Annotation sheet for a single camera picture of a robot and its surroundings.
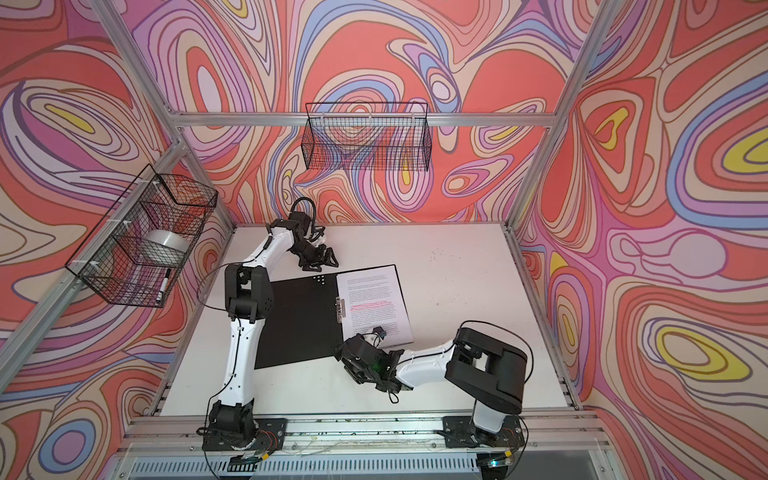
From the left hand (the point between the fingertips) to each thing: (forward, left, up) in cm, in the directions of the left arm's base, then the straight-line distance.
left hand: (332, 263), depth 105 cm
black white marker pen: (-25, +35, +23) cm, 49 cm away
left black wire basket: (-23, +44, +31) cm, 59 cm away
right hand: (-35, -6, -1) cm, 35 cm away
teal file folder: (-21, +6, -3) cm, 22 cm away
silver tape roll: (-18, +34, +30) cm, 49 cm away
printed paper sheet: (-13, -15, -2) cm, 20 cm away
